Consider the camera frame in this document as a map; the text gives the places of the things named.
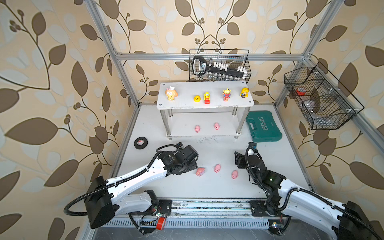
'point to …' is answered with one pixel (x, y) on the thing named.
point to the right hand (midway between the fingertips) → (239, 153)
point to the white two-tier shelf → (215, 108)
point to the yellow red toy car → (206, 97)
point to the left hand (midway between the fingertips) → (192, 164)
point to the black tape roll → (140, 143)
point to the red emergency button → (161, 223)
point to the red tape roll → (301, 91)
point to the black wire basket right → (323, 101)
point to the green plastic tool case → (262, 126)
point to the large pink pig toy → (199, 171)
